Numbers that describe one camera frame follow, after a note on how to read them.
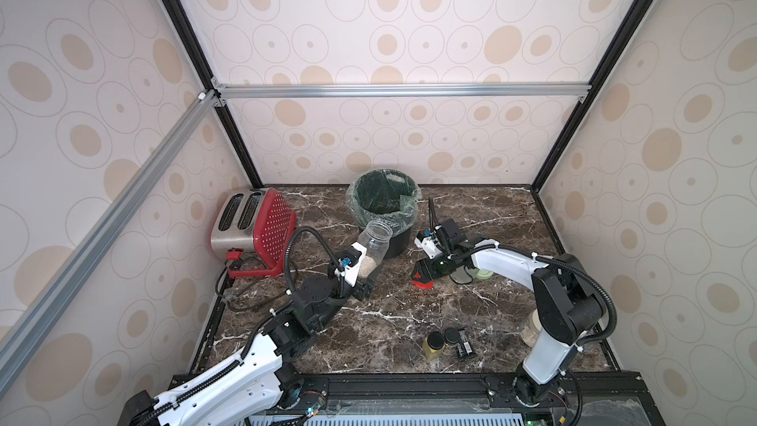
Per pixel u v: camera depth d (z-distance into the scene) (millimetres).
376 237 631
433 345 728
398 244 987
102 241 537
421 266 814
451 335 741
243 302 896
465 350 794
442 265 793
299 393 663
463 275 764
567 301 479
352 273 603
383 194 993
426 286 903
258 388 593
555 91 935
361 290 621
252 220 863
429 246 852
